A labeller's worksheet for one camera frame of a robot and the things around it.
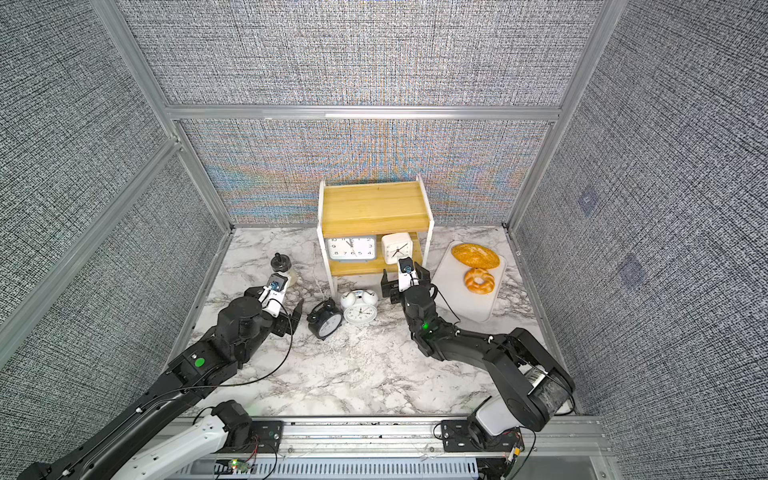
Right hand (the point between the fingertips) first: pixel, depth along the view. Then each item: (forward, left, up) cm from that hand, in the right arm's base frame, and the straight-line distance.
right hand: (401, 260), depth 84 cm
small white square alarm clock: (+4, +1, +1) cm, 4 cm away
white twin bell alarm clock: (-8, +12, -11) cm, 19 cm away
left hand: (-13, +28, +4) cm, 31 cm away
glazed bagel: (+5, -28, -19) cm, 34 cm away
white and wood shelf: (+7, +8, +12) cm, 16 cm away
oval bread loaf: (+14, -27, -16) cm, 35 cm away
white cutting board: (+8, -18, -21) cm, 29 cm away
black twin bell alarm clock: (-12, +22, -11) cm, 27 cm away
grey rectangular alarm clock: (+4, +14, 0) cm, 15 cm away
